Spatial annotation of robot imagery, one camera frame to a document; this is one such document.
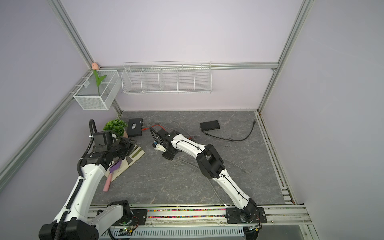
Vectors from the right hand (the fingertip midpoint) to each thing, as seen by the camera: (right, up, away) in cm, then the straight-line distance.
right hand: (170, 155), depth 96 cm
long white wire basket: (-3, +51, +3) cm, 52 cm away
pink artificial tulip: (-44, +48, -5) cm, 65 cm away
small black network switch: (+26, +20, +17) cm, 37 cm away
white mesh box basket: (-45, +37, -12) cm, 60 cm away
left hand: (-15, +11, -18) cm, 25 cm away
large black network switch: (-29, +19, +12) cm, 36 cm away
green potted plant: (-31, +19, -6) cm, 37 cm away
